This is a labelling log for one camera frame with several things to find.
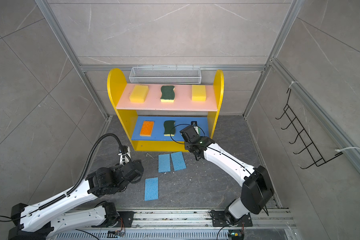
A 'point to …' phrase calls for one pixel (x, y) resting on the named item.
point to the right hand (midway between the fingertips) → (192, 139)
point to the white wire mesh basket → (165, 74)
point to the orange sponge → (147, 128)
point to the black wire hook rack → (316, 158)
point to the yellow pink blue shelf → (152, 115)
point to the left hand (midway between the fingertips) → (137, 160)
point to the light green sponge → (199, 129)
